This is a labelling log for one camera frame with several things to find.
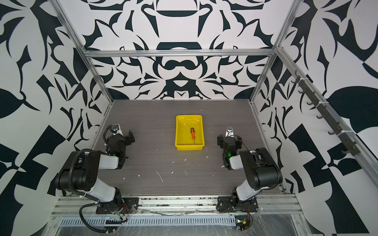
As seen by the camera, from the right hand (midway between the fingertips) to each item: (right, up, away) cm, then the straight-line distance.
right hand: (231, 134), depth 93 cm
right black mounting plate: (-6, -29, -26) cm, 39 cm away
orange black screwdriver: (-24, -1, +6) cm, 25 cm away
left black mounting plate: (-58, -32, -20) cm, 69 cm away
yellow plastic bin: (-26, -1, +7) cm, 27 cm away
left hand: (-68, +2, -2) cm, 68 cm away
